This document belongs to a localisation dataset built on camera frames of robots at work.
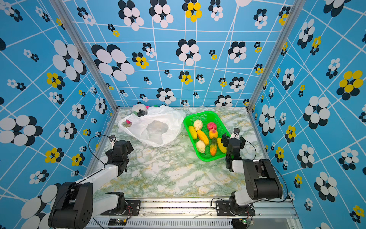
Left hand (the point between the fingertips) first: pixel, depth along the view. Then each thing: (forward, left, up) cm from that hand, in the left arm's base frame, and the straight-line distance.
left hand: (121, 144), depth 89 cm
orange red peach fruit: (+11, -60, -4) cm, 61 cm away
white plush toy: (+34, -2, -1) cm, 34 cm away
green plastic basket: (+14, -55, -6) cm, 57 cm away
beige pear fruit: (-1, -51, -2) cm, 51 cm away
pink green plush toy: (+14, -2, +5) cm, 15 cm away
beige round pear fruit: (+18, -49, -2) cm, 52 cm away
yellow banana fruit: (+12, -46, -4) cm, 47 cm away
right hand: (+6, -73, +2) cm, 74 cm away
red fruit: (+17, -59, -2) cm, 61 cm away
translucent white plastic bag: (+21, -21, -8) cm, 30 cm away
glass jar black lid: (+24, -8, +3) cm, 26 cm away
